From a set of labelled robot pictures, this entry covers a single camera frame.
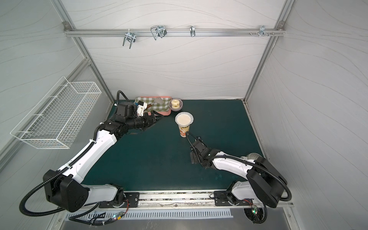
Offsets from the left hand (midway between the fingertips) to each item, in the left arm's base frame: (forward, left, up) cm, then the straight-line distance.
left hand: (160, 120), depth 75 cm
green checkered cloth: (+33, +12, -25) cm, 43 cm away
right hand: (-7, -22, -24) cm, 33 cm away
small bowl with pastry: (+31, -4, -21) cm, 38 cm away
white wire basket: (-5, +49, +6) cm, 50 cm away
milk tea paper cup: (+5, -12, -16) cm, 20 cm away
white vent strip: (-39, +3, -27) cm, 48 cm away
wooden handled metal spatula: (+39, +12, -24) cm, 47 cm away
